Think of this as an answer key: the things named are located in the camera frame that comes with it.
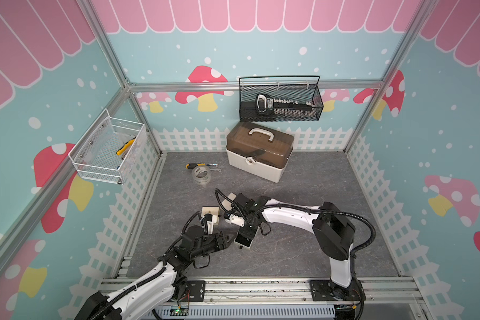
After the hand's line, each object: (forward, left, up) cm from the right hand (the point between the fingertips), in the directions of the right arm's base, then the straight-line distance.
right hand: (245, 231), depth 87 cm
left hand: (-5, +5, +4) cm, 8 cm away
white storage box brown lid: (+33, -7, +18) cm, 38 cm away
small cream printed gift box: (-5, +1, +1) cm, 5 cm away
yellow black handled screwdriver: (+38, +28, +1) cm, 47 cm away
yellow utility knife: (+20, +47, +31) cm, 60 cm away
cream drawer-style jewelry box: (+9, +14, +3) cm, 17 cm away
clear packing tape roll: (+33, +24, -1) cm, 41 cm away
